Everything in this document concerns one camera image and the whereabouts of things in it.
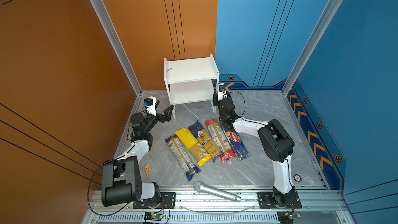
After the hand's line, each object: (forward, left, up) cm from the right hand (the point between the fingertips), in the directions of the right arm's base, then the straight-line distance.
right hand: (219, 89), depth 92 cm
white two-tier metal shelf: (-4, +16, +11) cm, 19 cm away
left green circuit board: (-60, +33, -23) cm, 72 cm away
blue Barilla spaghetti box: (-25, -9, -19) cm, 33 cm away
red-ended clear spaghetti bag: (-23, -1, -19) cm, 30 cm away
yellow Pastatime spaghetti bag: (-24, +18, -19) cm, 36 cm away
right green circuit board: (-60, -29, -24) cm, 71 cm away
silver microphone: (-49, +11, -18) cm, 53 cm away
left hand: (-13, +29, +3) cm, 32 cm away
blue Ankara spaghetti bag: (-29, +5, -19) cm, 35 cm away
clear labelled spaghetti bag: (-37, +18, -19) cm, 46 cm away
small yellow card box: (-40, +39, -21) cm, 60 cm away
